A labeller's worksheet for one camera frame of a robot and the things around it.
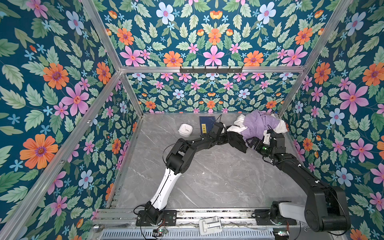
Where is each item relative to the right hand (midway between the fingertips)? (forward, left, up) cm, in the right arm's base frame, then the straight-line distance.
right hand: (251, 141), depth 87 cm
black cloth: (+7, +7, -8) cm, 13 cm away
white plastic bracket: (-41, +26, -11) cm, 49 cm away
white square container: (+17, +42, -9) cm, 46 cm away
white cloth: (+17, +3, -6) cm, 19 cm away
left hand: (+9, +7, -5) cm, 12 cm away
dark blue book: (+24, +27, -11) cm, 37 cm away
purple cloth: (+22, -11, -7) cm, 25 cm away
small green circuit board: (-42, +49, -13) cm, 66 cm away
